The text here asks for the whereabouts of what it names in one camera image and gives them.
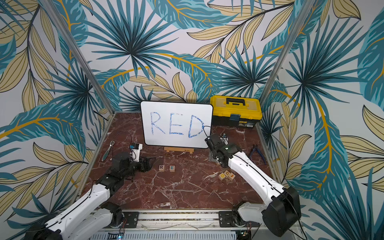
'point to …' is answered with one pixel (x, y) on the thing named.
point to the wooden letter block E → (172, 168)
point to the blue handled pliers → (255, 147)
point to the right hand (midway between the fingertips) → (221, 155)
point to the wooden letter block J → (232, 176)
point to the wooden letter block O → (227, 173)
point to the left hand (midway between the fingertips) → (151, 159)
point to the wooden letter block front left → (221, 176)
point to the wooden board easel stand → (167, 149)
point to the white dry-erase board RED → (176, 124)
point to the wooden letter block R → (161, 168)
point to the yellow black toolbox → (236, 111)
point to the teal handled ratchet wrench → (105, 154)
